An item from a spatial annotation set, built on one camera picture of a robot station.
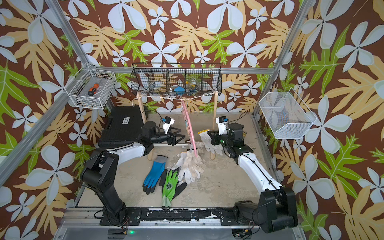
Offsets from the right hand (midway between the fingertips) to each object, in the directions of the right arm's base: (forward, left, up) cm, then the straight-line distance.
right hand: (208, 131), depth 82 cm
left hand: (+2, +14, -2) cm, 15 cm away
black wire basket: (+36, +20, +11) cm, 43 cm away
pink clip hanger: (-3, +10, +9) cm, 14 cm away
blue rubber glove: (-15, +29, -18) cm, 38 cm away
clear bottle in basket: (+33, +8, +8) cm, 35 cm away
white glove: (-10, +8, -17) cm, 22 cm away
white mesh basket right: (+7, -44, +5) cm, 45 cm away
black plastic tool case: (+16, +57, -15) cm, 61 cm away
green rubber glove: (-24, +21, -21) cm, 38 cm away
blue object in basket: (+29, +17, +7) cm, 34 cm away
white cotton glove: (-16, +13, -21) cm, 29 cm away
